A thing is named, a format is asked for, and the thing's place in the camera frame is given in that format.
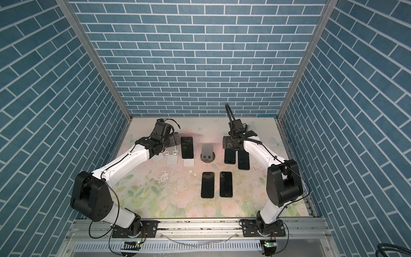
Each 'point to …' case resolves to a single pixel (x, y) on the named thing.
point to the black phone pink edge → (187, 147)
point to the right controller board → (269, 247)
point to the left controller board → (130, 245)
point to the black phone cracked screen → (229, 156)
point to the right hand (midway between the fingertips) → (234, 143)
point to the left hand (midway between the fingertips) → (175, 138)
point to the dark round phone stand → (207, 156)
